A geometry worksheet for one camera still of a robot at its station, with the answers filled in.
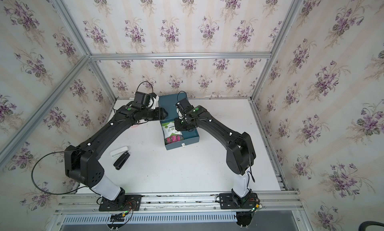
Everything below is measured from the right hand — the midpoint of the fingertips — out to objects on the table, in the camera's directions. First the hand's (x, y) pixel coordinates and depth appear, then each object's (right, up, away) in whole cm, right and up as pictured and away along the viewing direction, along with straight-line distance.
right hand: (178, 128), depth 84 cm
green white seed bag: (-4, -3, -2) cm, 5 cm away
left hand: (-7, +8, 0) cm, 11 cm away
